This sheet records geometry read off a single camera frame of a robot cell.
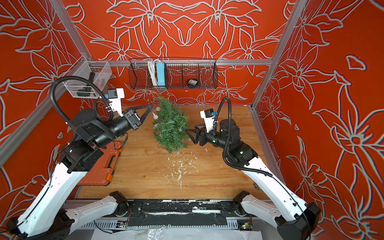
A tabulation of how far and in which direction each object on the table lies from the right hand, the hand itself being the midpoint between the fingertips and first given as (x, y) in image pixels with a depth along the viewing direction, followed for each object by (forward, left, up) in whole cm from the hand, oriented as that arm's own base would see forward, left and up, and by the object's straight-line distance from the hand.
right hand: (186, 129), depth 63 cm
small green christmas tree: (+6, +8, -5) cm, 12 cm away
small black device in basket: (+43, -2, -6) cm, 44 cm away
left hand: (-1, +12, +15) cm, 19 cm away
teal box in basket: (+42, +18, -1) cm, 46 cm away
